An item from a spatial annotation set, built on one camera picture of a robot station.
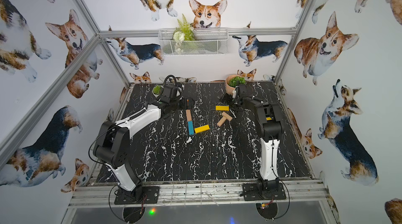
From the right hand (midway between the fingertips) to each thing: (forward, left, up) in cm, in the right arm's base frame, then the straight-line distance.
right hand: (221, 101), depth 104 cm
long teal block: (-17, +19, -3) cm, 26 cm away
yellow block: (-17, +13, -5) cm, 22 cm away
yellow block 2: (-1, -1, -5) cm, 6 cm away
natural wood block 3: (-8, -3, -5) cm, 10 cm away
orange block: (-14, +19, +17) cm, 29 cm away
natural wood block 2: (-12, +1, -5) cm, 13 cm away
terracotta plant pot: (+14, -7, +5) cm, 17 cm away
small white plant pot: (+7, +44, +5) cm, 44 cm away
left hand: (-6, +18, +11) cm, 22 cm away
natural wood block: (-7, +22, -5) cm, 24 cm away
